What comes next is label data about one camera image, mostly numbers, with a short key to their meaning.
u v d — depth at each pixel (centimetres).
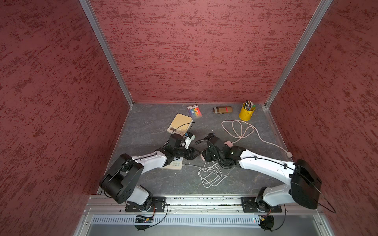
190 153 76
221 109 114
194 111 114
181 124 71
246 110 102
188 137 79
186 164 88
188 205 76
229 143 96
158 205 74
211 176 83
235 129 104
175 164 87
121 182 43
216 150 62
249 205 74
